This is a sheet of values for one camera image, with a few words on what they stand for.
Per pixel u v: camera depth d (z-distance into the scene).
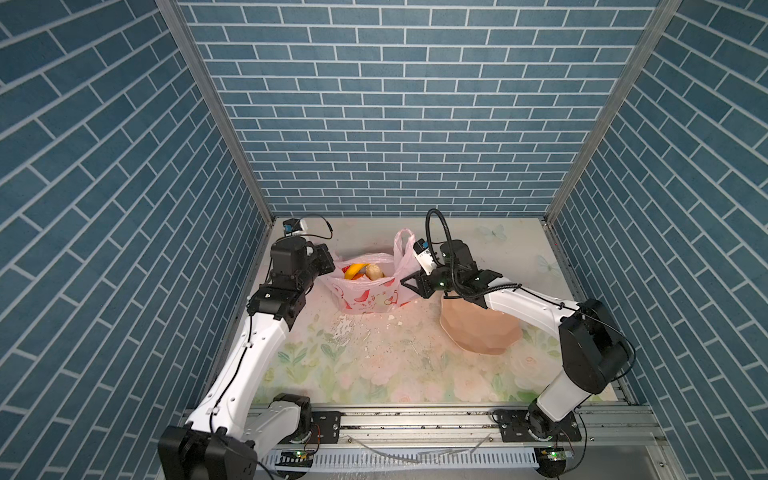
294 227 0.64
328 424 0.74
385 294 0.88
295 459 0.72
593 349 0.46
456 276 0.67
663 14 0.71
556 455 0.71
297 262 0.58
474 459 0.71
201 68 0.79
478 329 0.88
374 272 0.98
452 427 0.75
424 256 0.76
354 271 0.96
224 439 0.37
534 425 0.66
